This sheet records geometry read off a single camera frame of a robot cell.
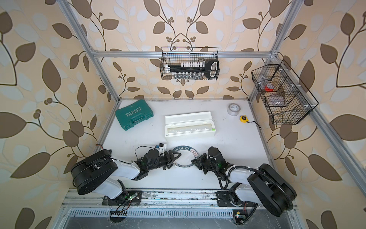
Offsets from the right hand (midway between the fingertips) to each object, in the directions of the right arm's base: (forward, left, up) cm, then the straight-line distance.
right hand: (190, 161), depth 84 cm
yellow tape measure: (+31, -41, -1) cm, 51 cm away
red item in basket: (+29, -47, +29) cm, 63 cm away
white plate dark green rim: (+6, +1, -2) cm, 6 cm away
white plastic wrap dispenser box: (+24, 0, +2) cm, 24 cm away
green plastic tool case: (+36, +43, +3) cm, 56 cm away
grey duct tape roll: (+42, -36, -2) cm, 55 cm away
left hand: (+1, +7, +4) cm, 8 cm away
